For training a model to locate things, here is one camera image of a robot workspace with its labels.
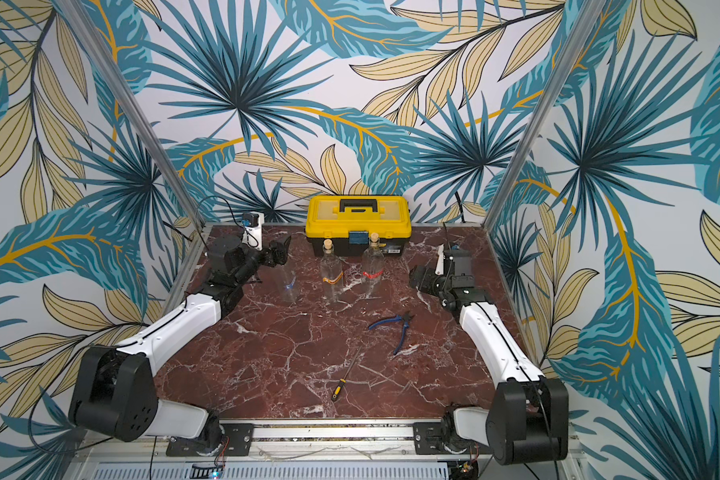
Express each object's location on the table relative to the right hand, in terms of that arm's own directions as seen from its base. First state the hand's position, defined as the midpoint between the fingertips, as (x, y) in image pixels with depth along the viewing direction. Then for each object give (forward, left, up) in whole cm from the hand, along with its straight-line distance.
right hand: (426, 275), depth 86 cm
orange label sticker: (+1, +27, -3) cm, 27 cm away
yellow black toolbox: (+21, +22, +1) cm, 31 cm away
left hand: (+8, +42, +10) cm, 44 cm away
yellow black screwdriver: (-24, +25, -15) cm, 38 cm away
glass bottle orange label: (+1, +27, 0) cm, 27 cm away
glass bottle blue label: (+2, +41, -8) cm, 42 cm away
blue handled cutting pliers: (-5, +5, -15) cm, 17 cm away
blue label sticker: (+3, +40, -7) cm, 41 cm away
